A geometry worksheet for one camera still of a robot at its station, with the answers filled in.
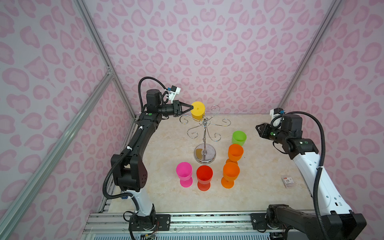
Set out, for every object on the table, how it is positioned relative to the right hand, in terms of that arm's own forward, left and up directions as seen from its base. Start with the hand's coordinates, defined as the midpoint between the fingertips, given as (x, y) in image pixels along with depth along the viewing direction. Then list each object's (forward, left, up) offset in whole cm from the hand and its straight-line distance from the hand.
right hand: (259, 125), depth 74 cm
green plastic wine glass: (+6, +5, -19) cm, 21 cm away
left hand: (+5, +33, +8) cm, 34 cm away
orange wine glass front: (-5, +9, -18) cm, 21 cm away
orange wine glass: (-14, +12, -24) cm, 30 cm away
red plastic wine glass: (-18, +27, -18) cm, 37 cm away
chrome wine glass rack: (0, +26, -29) cm, 39 cm away
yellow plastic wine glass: (+4, +30, +5) cm, 31 cm away
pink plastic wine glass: (-17, +37, -15) cm, 43 cm away
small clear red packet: (-18, -20, -28) cm, 39 cm away
